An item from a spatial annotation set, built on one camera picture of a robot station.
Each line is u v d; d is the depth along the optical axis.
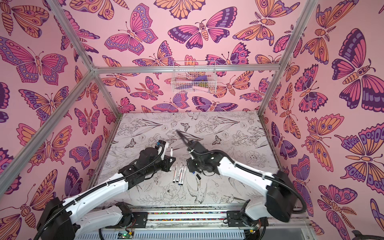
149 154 0.59
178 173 0.90
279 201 0.39
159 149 0.69
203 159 0.59
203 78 0.96
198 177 0.88
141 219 0.73
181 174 0.88
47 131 0.63
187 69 0.94
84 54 0.85
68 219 0.40
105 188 0.50
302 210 0.42
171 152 0.76
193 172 0.90
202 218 0.75
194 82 0.93
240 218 0.69
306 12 0.70
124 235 0.72
